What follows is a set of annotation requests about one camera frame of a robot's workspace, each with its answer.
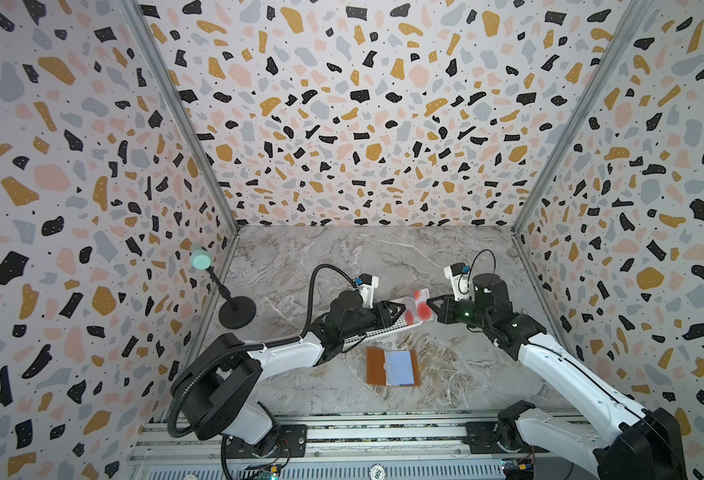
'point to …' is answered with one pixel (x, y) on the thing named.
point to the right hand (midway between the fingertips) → (428, 296)
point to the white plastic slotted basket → (408, 319)
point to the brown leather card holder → (398, 368)
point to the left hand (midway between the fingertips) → (409, 306)
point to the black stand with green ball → (239, 311)
